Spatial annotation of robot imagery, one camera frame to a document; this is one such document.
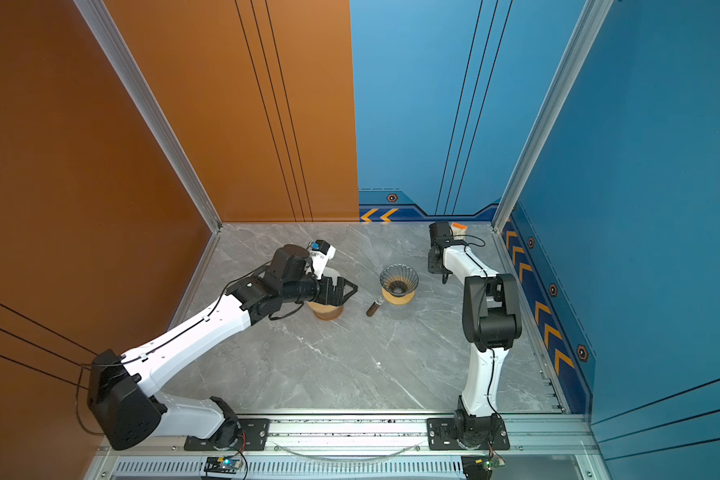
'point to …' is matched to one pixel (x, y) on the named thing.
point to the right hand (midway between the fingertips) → (443, 265)
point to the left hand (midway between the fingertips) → (346, 283)
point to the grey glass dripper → (399, 279)
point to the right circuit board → (480, 467)
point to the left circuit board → (223, 465)
